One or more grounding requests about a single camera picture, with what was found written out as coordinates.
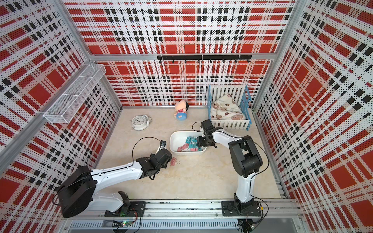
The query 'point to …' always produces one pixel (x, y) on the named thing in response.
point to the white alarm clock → (141, 122)
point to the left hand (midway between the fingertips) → (164, 155)
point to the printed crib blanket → (225, 108)
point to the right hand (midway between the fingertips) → (203, 142)
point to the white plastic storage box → (186, 141)
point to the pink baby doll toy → (181, 108)
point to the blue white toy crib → (241, 94)
